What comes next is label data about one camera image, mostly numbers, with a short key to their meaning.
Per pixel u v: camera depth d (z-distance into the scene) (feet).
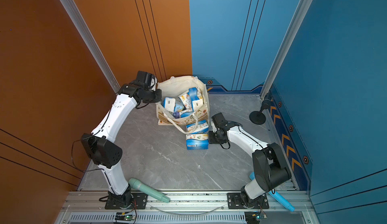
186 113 2.84
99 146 1.51
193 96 2.74
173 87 3.05
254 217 2.28
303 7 2.47
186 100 3.08
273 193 2.46
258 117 3.41
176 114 3.01
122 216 2.38
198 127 2.95
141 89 2.02
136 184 2.48
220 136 2.13
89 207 2.38
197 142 2.79
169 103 2.93
